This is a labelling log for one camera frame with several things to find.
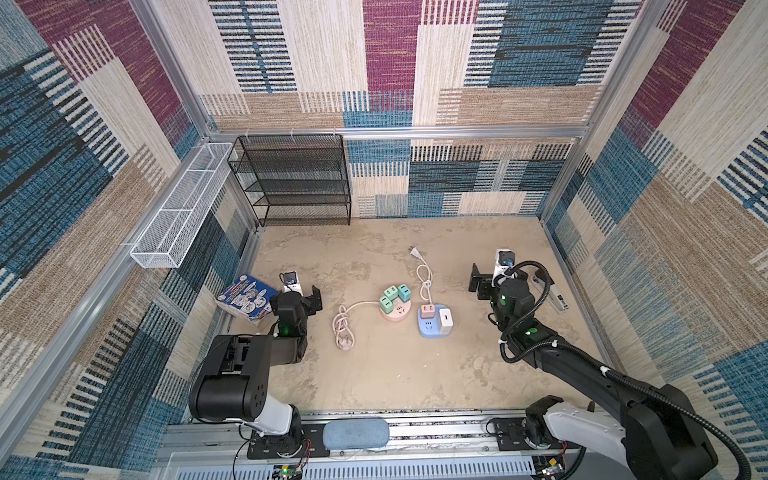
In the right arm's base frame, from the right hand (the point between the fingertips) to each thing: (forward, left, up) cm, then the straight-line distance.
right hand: (492, 268), depth 83 cm
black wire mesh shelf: (+43, +61, -1) cm, 75 cm away
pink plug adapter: (-6, +17, -12) cm, 22 cm away
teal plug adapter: (0, +24, -11) cm, 26 cm away
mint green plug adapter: (0, +28, -12) cm, 30 cm away
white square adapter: (-10, +13, -11) cm, 20 cm away
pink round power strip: (-3, +25, -16) cm, 30 cm away
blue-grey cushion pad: (-36, +38, -15) cm, 54 cm away
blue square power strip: (-9, +17, -16) cm, 25 cm away
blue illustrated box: (+3, +73, -15) cm, 75 cm away
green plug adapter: (-4, +30, -11) cm, 32 cm away
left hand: (+3, +56, -10) cm, 57 cm away
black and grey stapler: (+1, -23, -16) cm, 28 cm away
